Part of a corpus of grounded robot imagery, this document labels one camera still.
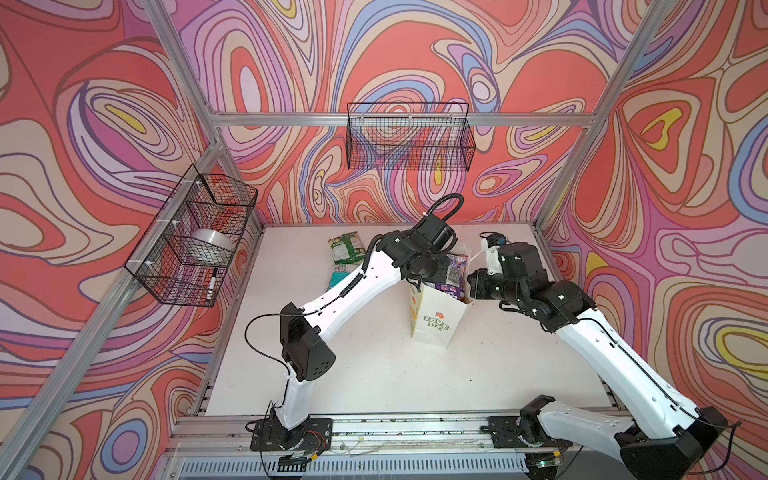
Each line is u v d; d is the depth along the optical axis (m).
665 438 0.39
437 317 0.78
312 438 0.73
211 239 0.73
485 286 0.63
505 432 0.72
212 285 0.72
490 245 0.64
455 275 0.77
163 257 0.69
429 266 0.65
